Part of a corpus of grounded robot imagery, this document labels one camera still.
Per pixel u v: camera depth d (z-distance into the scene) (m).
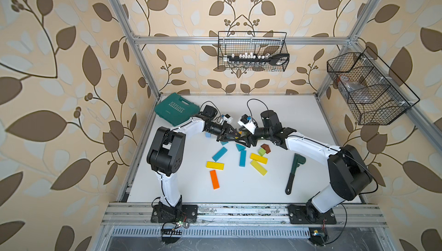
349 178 0.45
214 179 0.84
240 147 0.95
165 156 0.51
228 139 0.82
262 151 0.92
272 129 0.68
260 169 0.87
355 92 0.70
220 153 0.94
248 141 0.75
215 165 0.89
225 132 0.79
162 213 0.69
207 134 0.99
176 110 1.06
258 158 0.91
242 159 0.91
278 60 0.83
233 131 0.82
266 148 0.93
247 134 0.76
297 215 0.73
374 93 0.73
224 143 0.97
